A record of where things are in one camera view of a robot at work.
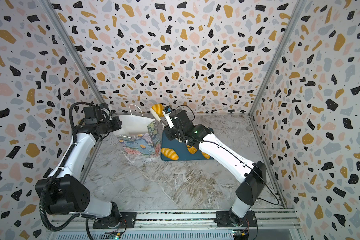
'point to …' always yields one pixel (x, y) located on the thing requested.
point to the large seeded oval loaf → (192, 150)
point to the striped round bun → (159, 109)
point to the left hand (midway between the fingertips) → (120, 118)
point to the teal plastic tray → (181, 149)
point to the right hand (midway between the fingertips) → (164, 124)
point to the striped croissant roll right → (205, 155)
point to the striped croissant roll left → (170, 153)
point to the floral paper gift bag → (136, 136)
